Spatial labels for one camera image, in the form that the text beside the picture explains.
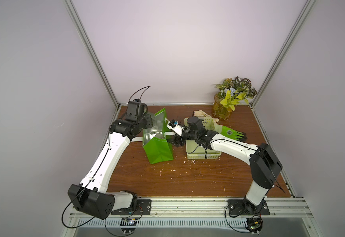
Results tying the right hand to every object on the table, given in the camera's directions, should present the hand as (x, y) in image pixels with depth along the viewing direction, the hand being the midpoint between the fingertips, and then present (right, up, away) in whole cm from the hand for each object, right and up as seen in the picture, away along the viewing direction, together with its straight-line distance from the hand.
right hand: (170, 130), depth 81 cm
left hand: (-10, +7, -5) cm, 13 cm away
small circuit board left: (-20, -47, -9) cm, 52 cm away
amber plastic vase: (+36, +12, +28) cm, 47 cm away
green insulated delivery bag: (-8, -4, -6) cm, 11 cm away
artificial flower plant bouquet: (+39, +25, +11) cm, 48 cm away
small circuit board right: (+41, -45, -11) cm, 62 cm away
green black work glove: (+46, -5, +19) cm, 50 cm away
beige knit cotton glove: (+23, +10, +32) cm, 41 cm away
